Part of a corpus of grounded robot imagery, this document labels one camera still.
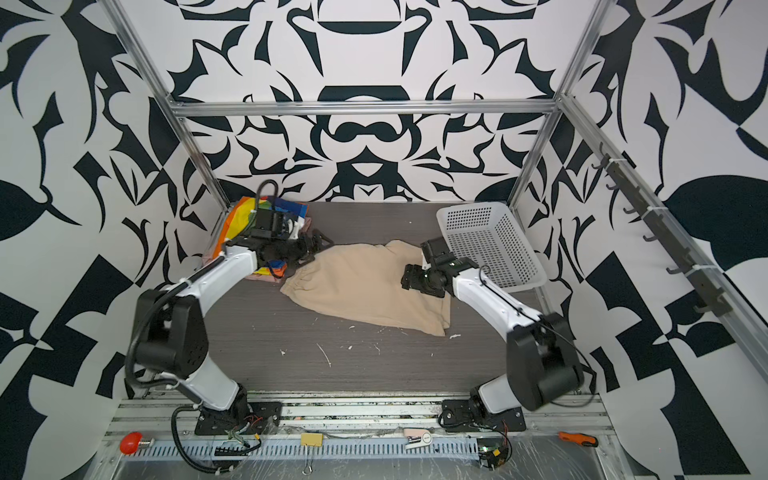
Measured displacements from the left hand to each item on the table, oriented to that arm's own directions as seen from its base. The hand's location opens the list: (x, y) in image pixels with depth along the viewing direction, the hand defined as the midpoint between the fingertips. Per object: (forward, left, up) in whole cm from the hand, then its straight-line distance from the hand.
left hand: (325, 244), depth 88 cm
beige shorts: (-4, -11, -14) cm, 18 cm away
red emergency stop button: (-45, +42, -13) cm, 63 cm away
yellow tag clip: (-46, +1, -16) cm, 48 cm away
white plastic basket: (+15, -56, -16) cm, 60 cm away
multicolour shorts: (+16, +31, -6) cm, 35 cm away
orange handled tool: (-48, -61, -15) cm, 79 cm away
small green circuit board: (-49, -41, -17) cm, 66 cm away
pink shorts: (+5, +40, -11) cm, 42 cm away
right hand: (-9, -25, -6) cm, 28 cm away
